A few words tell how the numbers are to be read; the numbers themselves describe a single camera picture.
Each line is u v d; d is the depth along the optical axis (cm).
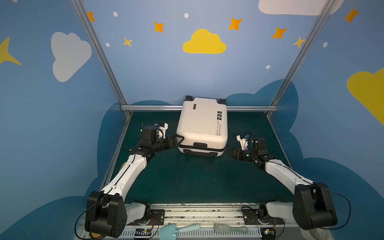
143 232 73
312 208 42
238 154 77
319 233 71
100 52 84
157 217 75
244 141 79
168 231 69
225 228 70
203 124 89
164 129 75
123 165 52
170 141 71
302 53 86
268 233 73
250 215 75
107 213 39
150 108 124
